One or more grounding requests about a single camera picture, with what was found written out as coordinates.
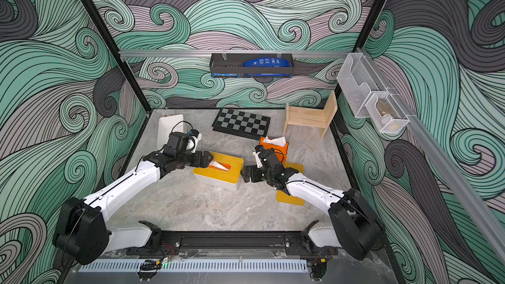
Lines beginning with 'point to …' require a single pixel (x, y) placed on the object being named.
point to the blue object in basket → (267, 62)
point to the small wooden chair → (311, 117)
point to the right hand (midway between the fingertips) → (251, 170)
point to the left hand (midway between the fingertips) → (205, 153)
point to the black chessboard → (241, 123)
